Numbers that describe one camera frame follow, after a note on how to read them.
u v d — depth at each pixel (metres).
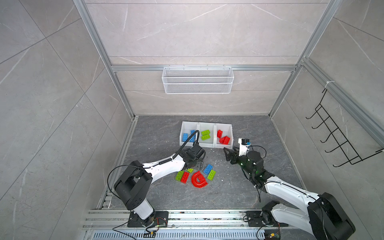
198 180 0.86
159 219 0.73
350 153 0.63
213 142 0.98
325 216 0.41
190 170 0.88
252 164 0.62
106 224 0.74
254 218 0.73
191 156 0.67
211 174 0.88
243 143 0.72
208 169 0.91
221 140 1.03
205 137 1.07
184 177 0.86
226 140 1.01
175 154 0.59
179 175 0.87
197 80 1.01
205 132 1.07
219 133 1.05
